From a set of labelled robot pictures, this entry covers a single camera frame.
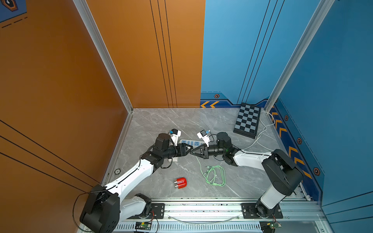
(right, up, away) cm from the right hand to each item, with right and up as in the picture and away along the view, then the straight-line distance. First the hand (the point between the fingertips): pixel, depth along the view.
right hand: (192, 153), depth 78 cm
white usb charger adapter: (-11, -7, +11) cm, 17 cm away
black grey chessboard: (+42, +19, +31) cm, 55 cm away
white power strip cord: (+48, +7, +24) cm, 54 cm away
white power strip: (+1, +2, +18) cm, 19 cm away
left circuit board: (-25, -35, -6) cm, 43 cm away
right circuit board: (+37, -34, -8) cm, 51 cm away
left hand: (-1, +3, +2) cm, 4 cm away
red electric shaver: (-7, -17, +2) cm, 18 cm away
